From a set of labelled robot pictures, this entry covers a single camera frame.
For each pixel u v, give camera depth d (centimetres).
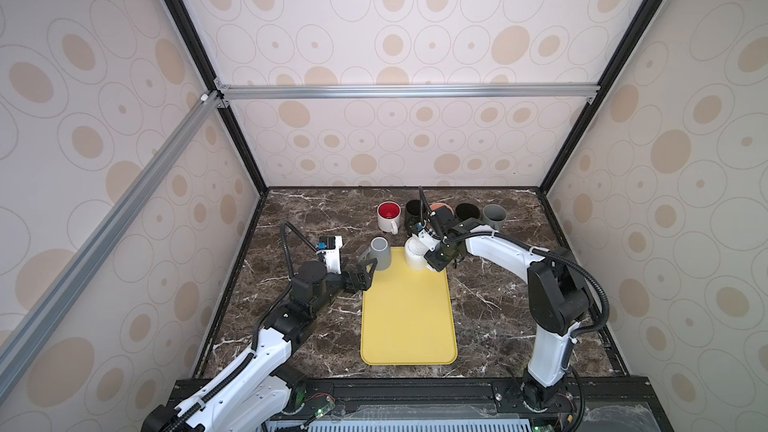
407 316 87
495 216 99
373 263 74
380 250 90
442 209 77
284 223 110
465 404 73
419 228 84
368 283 69
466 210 100
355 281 68
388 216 106
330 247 66
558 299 49
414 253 91
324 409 71
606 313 45
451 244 69
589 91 91
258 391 58
